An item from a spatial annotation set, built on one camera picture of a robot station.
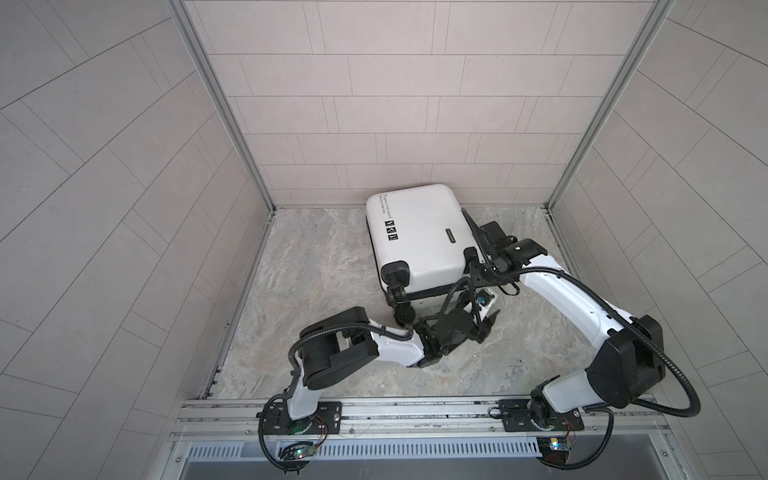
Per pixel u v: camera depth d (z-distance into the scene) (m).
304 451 0.64
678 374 0.37
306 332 0.49
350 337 0.51
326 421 0.71
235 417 0.72
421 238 0.83
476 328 0.60
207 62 0.79
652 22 0.72
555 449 0.68
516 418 0.71
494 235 0.63
